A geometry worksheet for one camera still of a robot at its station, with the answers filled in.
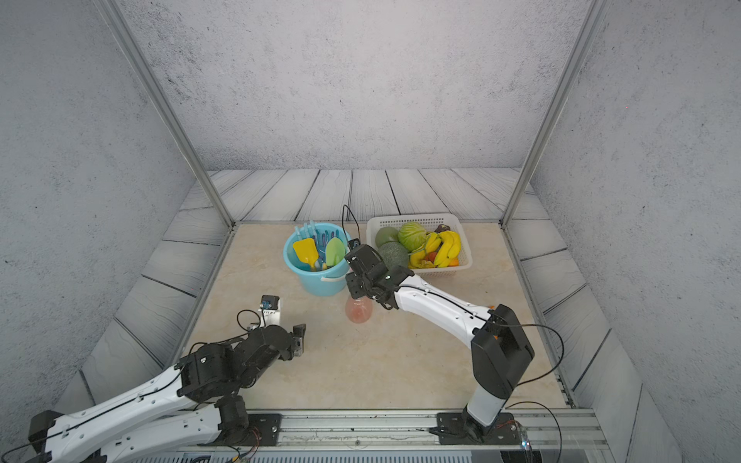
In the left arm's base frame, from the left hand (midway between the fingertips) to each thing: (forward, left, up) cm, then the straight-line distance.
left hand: (297, 330), depth 73 cm
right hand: (+16, -15, 0) cm, 22 cm away
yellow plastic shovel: (+29, +2, -4) cm, 30 cm away
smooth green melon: (+39, -24, -7) cm, 46 cm away
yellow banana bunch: (+29, -44, -4) cm, 53 cm away
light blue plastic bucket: (+16, -5, -2) cm, 17 cm away
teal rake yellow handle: (+33, -2, -4) cm, 33 cm away
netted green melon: (+28, -26, -5) cm, 39 cm away
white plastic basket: (+44, -20, -7) cm, 49 cm away
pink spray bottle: (+14, -14, -15) cm, 25 cm away
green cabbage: (+35, -32, -3) cm, 48 cm away
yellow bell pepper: (+30, -35, -11) cm, 47 cm away
